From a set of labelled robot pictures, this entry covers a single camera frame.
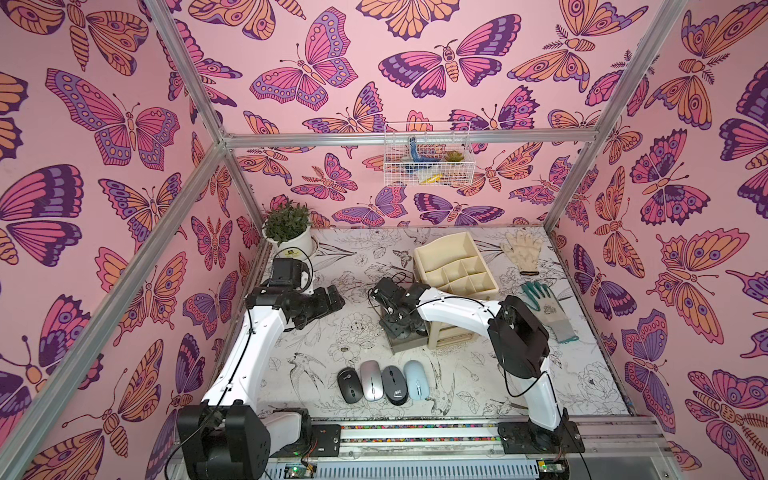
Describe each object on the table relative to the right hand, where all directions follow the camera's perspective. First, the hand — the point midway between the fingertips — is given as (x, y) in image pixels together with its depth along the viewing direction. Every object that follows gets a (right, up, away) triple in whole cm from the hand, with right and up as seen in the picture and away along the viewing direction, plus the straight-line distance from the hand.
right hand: (399, 316), depth 93 cm
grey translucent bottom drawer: (+4, -7, -5) cm, 9 cm away
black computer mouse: (-14, -16, -12) cm, 24 cm away
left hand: (-18, +6, -11) cm, 22 cm away
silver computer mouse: (-8, -15, -11) cm, 20 cm away
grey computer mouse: (-1, -16, -13) cm, 21 cm away
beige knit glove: (+48, +21, +20) cm, 56 cm away
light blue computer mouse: (+5, -15, -13) cm, 20 cm away
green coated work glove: (+47, +5, +5) cm, 47 cm away
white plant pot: (-34, +22, +10) cm, 41 cm away
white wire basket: (+9, +51, +2) cm, 52 cm away
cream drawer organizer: (+13, +17, -17) cm, 27 cm away
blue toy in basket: (+6, +48, 0) cm, 48 cm away
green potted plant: (-37, +30, +5) cm, 48 cm away
